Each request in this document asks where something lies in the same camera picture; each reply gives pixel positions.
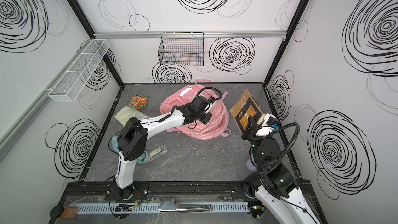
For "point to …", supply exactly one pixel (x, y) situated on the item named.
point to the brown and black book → (245, 107)
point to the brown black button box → (64, 212)
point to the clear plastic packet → (157, 152)
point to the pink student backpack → (217, 126)
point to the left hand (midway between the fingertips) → (211, 113)
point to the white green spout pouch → (129, 112)
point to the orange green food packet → (138, 101)
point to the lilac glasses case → (250, 166)
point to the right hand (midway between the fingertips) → (246, 117)
